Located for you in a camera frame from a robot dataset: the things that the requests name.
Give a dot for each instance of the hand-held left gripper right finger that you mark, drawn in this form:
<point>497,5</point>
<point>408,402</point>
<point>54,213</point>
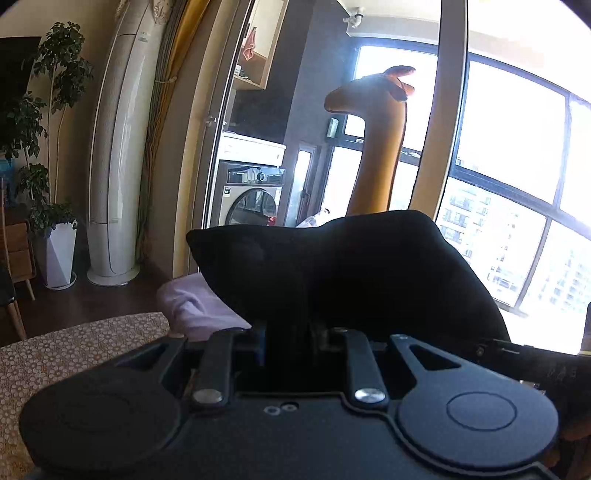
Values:
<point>318,339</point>

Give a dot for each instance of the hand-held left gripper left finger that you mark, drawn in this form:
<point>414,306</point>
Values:
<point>258,344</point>

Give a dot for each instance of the black t-shirt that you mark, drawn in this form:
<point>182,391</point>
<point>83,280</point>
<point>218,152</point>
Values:
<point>346,277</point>

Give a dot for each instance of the person's right hand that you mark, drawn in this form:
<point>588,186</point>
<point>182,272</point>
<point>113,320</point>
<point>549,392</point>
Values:
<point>577,436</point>

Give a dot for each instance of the lilac folded cloth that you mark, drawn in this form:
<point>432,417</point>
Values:
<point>198,304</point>

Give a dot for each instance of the washing machine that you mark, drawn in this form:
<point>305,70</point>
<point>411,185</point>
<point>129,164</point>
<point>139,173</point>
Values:
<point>244,184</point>

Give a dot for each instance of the black framed balcony window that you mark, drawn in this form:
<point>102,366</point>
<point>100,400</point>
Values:
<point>558,161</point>

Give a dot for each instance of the orange giraffe figure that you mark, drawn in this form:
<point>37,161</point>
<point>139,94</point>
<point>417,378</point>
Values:
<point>378,138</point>

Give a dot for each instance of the white tower air conditioner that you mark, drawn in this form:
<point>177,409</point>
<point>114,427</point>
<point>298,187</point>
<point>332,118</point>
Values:
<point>124,161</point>

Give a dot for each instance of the wooden chair black seat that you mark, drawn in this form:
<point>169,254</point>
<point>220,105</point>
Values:
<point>7,295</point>

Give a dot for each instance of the wooden television cabinet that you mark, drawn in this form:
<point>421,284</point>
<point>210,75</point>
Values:
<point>18,249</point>

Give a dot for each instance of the sliding glass door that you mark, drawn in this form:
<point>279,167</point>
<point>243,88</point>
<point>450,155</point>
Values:
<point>455,92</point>

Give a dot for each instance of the red hanging cloth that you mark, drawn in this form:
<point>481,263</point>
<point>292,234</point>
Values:
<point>250,44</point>

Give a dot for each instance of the yellow grey curtain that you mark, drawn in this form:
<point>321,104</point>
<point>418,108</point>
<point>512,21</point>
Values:
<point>175,46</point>

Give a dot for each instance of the potted green tree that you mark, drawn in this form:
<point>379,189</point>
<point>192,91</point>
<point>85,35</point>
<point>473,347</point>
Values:
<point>60,50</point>

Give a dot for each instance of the black television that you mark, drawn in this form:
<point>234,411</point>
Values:
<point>14,60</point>

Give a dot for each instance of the wooden wall cabinet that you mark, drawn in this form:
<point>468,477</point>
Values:
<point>263,60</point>

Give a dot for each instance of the white security camera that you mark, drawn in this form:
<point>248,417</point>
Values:
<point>354,17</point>

